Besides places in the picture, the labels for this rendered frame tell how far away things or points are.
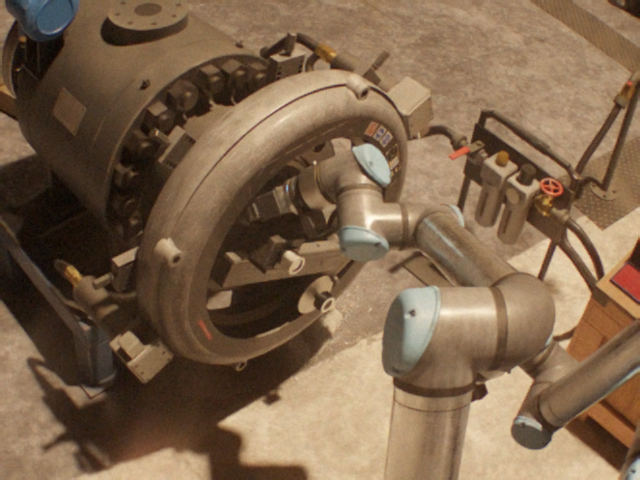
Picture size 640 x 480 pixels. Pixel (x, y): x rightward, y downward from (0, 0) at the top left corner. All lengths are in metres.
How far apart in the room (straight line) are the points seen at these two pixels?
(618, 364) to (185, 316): 0.92
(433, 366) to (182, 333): 0.90
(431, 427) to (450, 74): 2.80
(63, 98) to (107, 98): 0.16
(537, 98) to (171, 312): 2.37
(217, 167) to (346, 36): 2.29
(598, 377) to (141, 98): 1.17
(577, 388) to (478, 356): 0.46
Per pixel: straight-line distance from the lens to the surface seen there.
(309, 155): 2.13
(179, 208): 1.79
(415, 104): 2.18
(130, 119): 2.05
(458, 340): 1.17
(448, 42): 4.13
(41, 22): 2.20
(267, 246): 1.88
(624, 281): 2.43
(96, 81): 2.18
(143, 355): 1.99
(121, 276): 1.92
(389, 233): 1.72
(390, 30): 4.12
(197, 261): 1.84
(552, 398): 1.67
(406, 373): 1.19
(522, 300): 1.22
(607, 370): 1.56
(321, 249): 2.11
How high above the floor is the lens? 2.03
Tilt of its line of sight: 43 degrees down
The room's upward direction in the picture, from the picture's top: 9 degrees clockwise
